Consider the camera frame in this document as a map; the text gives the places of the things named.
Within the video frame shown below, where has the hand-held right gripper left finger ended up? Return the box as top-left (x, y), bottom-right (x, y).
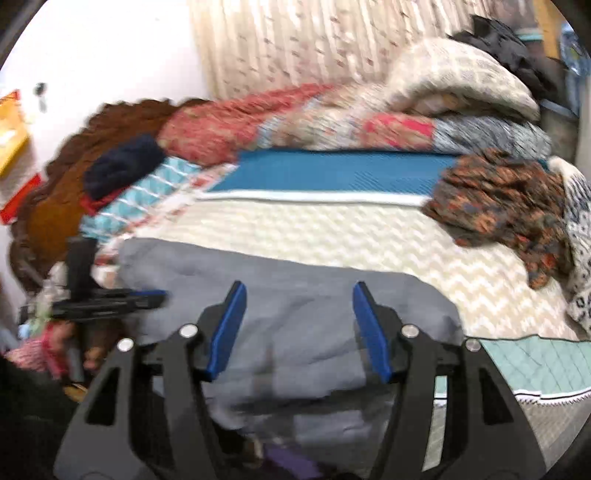
top-left (53, 281), bottom-right (247, 480)

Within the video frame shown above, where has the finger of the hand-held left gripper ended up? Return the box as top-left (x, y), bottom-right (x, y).
top-left (92, 288), bottom-right (168, 317)

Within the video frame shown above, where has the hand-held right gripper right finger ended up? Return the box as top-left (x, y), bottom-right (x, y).
top-left (353, 281), bottom-right (548, 480)

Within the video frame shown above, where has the grey puffer jacket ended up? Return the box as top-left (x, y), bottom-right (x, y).
top-left (117, 237), bottom-right (465, 462)

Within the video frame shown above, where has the dark clothes pile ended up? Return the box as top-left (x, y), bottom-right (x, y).
top-left (445, 14), bottom-right (562, 100)

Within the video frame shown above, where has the brown scalloped blanket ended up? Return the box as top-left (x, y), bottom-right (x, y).
top-left (9, 98), bottom-right (211, 292)

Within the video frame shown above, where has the teal checked cloth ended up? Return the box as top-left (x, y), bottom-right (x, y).
top-left (78, 154), bottom-right (205, 239)

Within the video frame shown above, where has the beige chevron blanket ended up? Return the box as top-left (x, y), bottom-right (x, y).
top-left (134, 198), bottom-right (583, 343)

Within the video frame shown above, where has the red white packet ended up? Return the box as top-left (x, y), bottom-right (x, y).
top-left (0, 173), bottom-right (45, 225)

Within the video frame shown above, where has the pink patterned cloth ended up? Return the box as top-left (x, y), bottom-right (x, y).
top-left (4, 320), bottom-right (70, 379)

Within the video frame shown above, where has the navy cloth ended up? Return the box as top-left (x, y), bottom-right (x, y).
top-left (82, 134), bottom-right (168, 204)

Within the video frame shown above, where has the white red print sheet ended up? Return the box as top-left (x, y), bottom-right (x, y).
top-left (92, 164), bottom-right (239, 267)

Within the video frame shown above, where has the purple cloth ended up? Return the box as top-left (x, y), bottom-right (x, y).
top-left (261, 442), bottom-right (326, 480)

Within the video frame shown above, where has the teal quilted bedsheet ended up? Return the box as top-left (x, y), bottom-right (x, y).
top-left (434, 336), bottom-right (591, 408)

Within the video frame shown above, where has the blue quilted mat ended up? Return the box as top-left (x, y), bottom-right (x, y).
top-left (196, 148), bottom-right (462, 207)

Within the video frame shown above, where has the orange brown floral cloth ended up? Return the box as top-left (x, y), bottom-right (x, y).
top-left (422, 148), bottom-right (574, 292)

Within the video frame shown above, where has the red floral quilt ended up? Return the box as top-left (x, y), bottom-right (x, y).
top-left (157, 83), bottom-right (334, 168)

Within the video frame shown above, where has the floral patchwork quilt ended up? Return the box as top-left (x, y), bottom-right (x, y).
top-left (256, 85), bottom-right (438, 154)

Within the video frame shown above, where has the grey blue patterned blanket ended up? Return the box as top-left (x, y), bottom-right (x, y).
top-left (431, 115), bottom-right (553, 160)

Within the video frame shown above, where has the black white spotted blanket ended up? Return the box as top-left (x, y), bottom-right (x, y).
top-left (549, 156), bottom-right (591, 334)

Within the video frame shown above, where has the cream fuzzy blanket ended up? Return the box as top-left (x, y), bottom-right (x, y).
top-left (383, 37), bottom-right (541, 123)

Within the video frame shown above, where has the beige patterned curtain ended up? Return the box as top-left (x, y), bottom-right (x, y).
top-left (187, 0), bottom-right (513, 100)

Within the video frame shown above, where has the light blue cloth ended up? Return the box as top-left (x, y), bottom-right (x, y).
top-left (560, 23), bottom-right (591, 77)

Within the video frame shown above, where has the yellow cardboard box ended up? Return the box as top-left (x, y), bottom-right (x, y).
top-left (536, 0), bottom-right (562, 58)

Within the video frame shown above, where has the yellow wall paper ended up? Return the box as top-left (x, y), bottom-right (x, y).
top-left (0, 90), bottom-right (31, 179)

